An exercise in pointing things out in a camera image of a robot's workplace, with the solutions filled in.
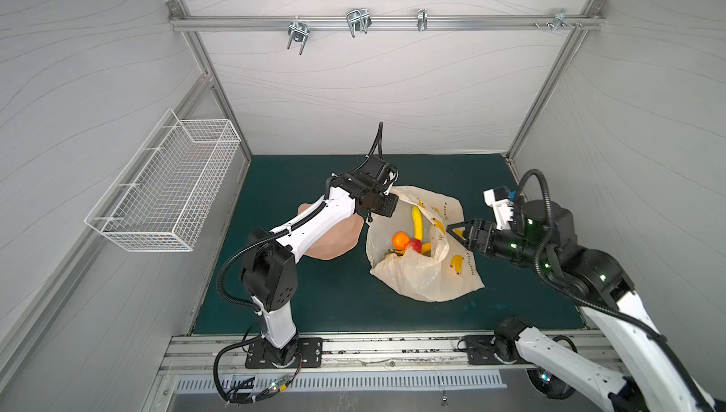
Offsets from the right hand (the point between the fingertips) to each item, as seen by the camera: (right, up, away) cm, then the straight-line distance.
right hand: (456, 223), depth 62 cm
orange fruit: (-9, -10, +28) cm, 31 cm away
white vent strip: (-44, -41, +6) cm, 60 cm away
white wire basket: (-71, +6, +7) cm, 71 cm away
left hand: (-12, +3, +22) cm, 25 cm away
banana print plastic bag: (-6, -12, +24) cm, 28 cm away
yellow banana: (-3, -3, +33) cm, 33 cm away
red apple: (-4, -11, +28) cm, 30 cm away
